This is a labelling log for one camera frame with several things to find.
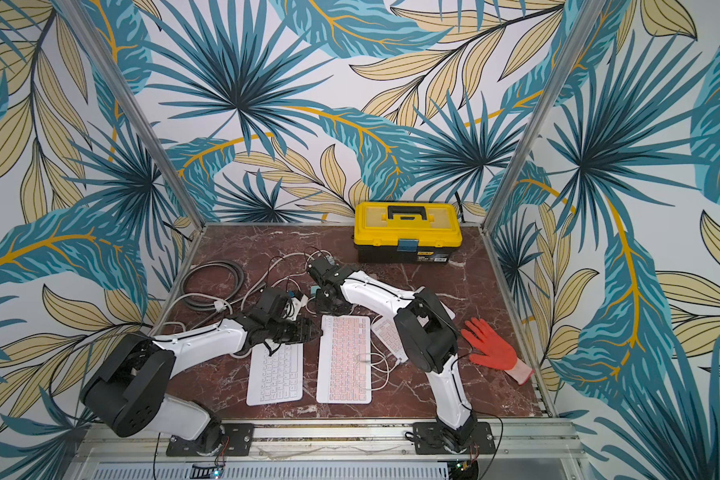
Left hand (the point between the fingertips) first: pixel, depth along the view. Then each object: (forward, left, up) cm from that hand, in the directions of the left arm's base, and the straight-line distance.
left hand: (315, 336), depth 86 cm
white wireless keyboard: (-10, +10, -4) cm, 15 cm away
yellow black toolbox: (+30, -27, +13) cm, 43 cm away
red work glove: (-1, -55, -6) cm, 55 cm away
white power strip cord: (+11, +28, -2) cm, 31 cm away
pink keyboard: (-8, -9, -2) cm, 12 cm away
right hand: (+9, -2, 0) cm, 9 cm away
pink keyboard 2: (+5, -21, -4) cm, 22 cm away
